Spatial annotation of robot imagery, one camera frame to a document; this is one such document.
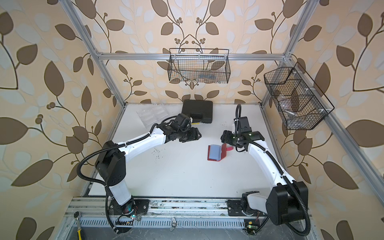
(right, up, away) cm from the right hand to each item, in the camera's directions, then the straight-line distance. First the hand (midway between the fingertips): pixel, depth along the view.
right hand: (226, 139), depth 84 cm
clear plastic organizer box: (-50, +15, +28) cm, 59 cm away
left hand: (-17, +3, +1) cm, 17 cm away
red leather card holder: (-4, -10, +9) cm, 14 cm away
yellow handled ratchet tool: (-75, -36, -12) cm, 84 cm away
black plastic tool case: (-15, +17, +28) cm, 37 cm away
